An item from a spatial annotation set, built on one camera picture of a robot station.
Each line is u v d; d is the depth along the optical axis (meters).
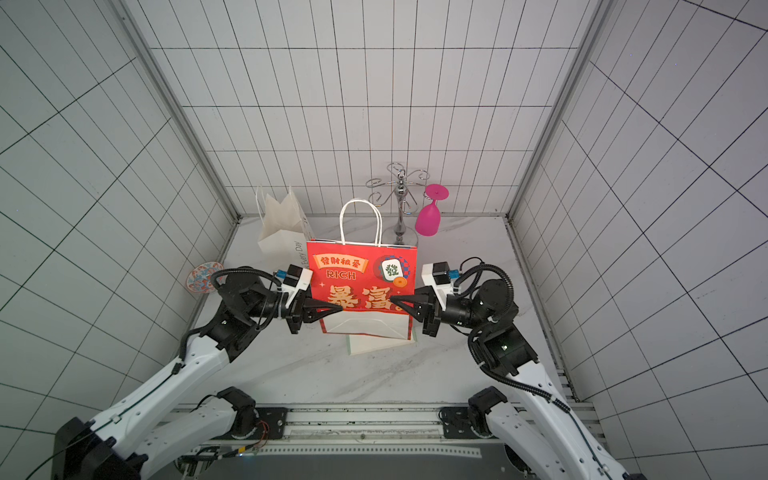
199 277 0.98
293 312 0.56
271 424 0.73
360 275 0.54
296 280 0.53
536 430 0.56
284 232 0.81
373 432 0.73
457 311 0.54
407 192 0.89
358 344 0.85
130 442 0.40
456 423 0.72
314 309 0.61
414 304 0.58
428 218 0.95
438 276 0.49
